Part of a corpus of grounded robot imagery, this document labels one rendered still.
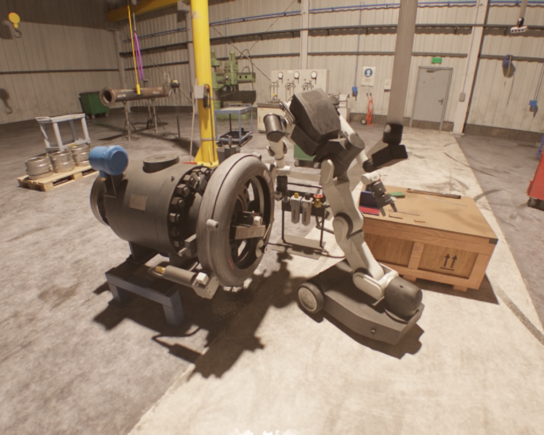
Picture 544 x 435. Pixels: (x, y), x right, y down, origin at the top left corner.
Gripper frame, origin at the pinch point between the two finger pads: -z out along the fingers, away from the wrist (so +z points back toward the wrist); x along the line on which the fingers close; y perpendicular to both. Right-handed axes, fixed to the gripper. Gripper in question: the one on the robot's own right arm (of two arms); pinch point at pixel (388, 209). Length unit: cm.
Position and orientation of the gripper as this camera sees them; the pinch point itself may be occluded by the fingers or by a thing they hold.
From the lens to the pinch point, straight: 185.6
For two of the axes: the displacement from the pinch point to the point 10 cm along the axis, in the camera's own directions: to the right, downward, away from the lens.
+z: -4.4, -9.0, 0.8
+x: -3.0, 2.3, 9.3
